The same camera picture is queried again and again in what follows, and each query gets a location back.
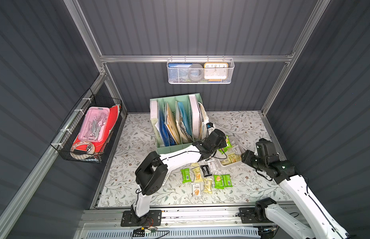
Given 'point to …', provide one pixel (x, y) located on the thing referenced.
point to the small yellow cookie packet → (195, 164)
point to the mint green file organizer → (176, 120)
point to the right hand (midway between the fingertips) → (248, 156)
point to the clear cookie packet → (213, 167)
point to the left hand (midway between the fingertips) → (225, 137)
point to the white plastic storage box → (231, 155)
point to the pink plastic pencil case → (94, 126)
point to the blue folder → (166, 136)
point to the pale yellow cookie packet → (208, 185)
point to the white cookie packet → (196, 189)
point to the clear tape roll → (90, 148)
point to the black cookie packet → (206, 171)
